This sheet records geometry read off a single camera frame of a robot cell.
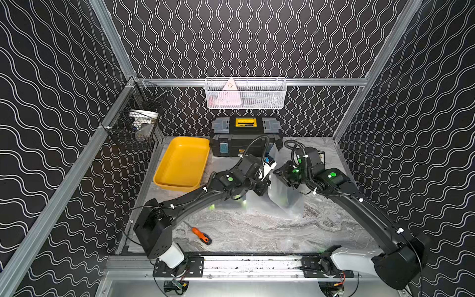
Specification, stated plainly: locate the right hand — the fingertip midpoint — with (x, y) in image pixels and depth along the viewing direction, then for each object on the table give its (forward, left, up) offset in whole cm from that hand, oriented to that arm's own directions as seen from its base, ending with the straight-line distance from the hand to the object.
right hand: (273, 171), depth 76 cm
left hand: (-2, +1, -2) cm, 3 cm away
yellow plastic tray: (+17, +46, -20) cm, 53 cm away
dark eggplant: (-4, +12, -21) cm, 24 cm away
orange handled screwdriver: (-20, +29, -21) cm, 41 cm away
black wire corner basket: (+43, +67, +9) cm, 80 cm away
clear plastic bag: (-1, -12, -22) cm, 25 cm away
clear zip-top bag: (-4, +9, -21) cm, 24 cm away
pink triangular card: (+34, +19, +14) cm, 41 cm away
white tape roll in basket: (+19, +57, +13) cm, 61 cm away
